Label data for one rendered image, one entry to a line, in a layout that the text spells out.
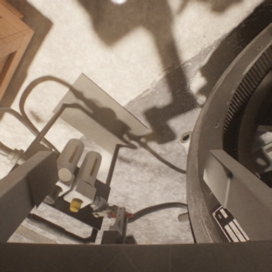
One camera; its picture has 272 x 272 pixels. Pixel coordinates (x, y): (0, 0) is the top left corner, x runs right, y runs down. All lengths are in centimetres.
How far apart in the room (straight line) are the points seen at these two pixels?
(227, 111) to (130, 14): 54
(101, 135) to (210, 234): 88
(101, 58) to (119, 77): 11
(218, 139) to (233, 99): 11
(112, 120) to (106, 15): 48
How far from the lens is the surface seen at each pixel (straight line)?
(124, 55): 86
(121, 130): 104
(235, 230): 28
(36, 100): 112
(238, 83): 47
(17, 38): 83
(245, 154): 41
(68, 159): 75
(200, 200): 33
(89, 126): 107
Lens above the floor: 81
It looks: 50 degrees down
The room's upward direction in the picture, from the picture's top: 170 degrees counter-clockwise
